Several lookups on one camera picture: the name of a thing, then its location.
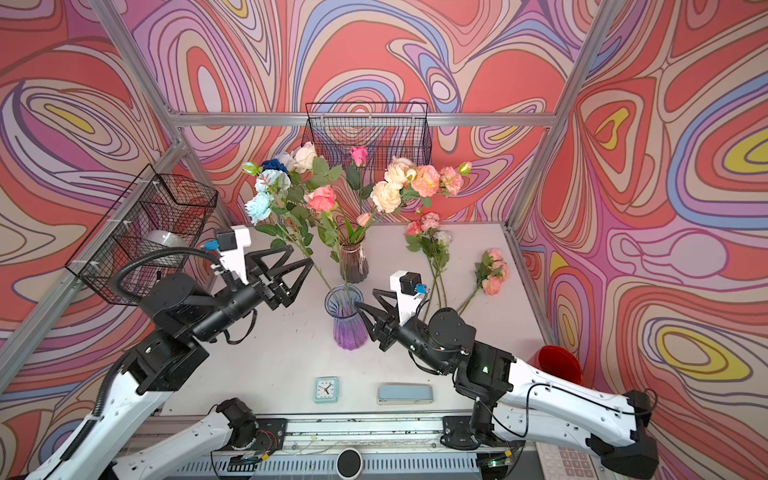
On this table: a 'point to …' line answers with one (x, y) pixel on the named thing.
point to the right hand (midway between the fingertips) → (367, 307)
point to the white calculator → (564, 463)
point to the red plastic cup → (558, 361)
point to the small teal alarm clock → (326, 389)
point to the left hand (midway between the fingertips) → (302, 257)
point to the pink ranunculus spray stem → (423, 236)
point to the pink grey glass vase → (354, 266)
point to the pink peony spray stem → (490, 272)
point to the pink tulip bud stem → (356, 234)
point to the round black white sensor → (349, 463)
